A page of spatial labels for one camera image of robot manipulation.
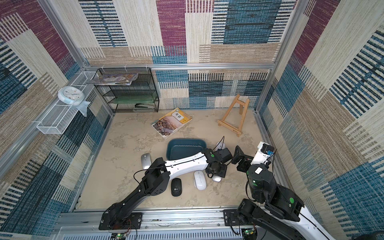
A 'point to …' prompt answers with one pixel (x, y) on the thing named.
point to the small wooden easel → (243, 109)
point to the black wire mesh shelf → (140, 96)
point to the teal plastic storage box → (177, 148)
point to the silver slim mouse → (146, 159)
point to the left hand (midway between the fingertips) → (221, 172)
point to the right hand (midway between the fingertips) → (245, 149)
